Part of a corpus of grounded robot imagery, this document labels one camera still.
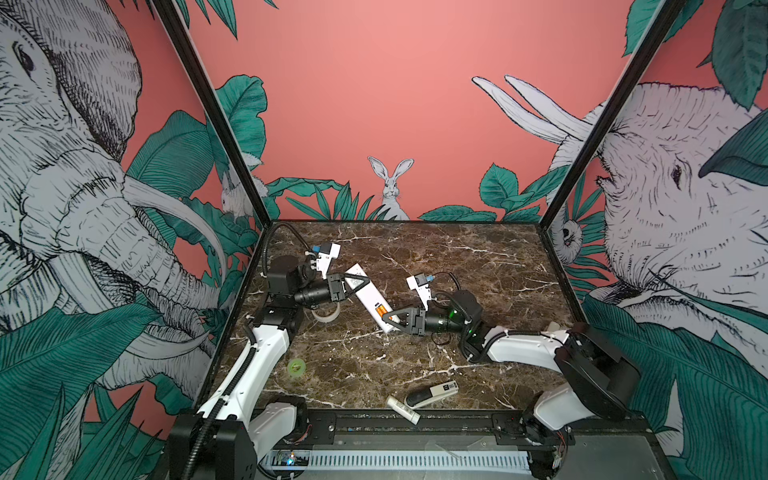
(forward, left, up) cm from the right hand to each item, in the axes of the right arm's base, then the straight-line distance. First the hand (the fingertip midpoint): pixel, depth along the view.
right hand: (384, 321), depth 69 cm
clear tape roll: (+11, +18, -21) cm, 30 cm away
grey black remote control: (-12, -10, -18) cm, 24 cm away
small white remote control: (-15, -5, -20) cm, 26 cm away
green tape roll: (-4, +26, -22) cm, 34 cm away
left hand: (+7, +4, +6) cm, 10 cm away
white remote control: (+5, +3, +3) cm, 7 cm away
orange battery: (+2, +1, +1) cm, 3 cm away
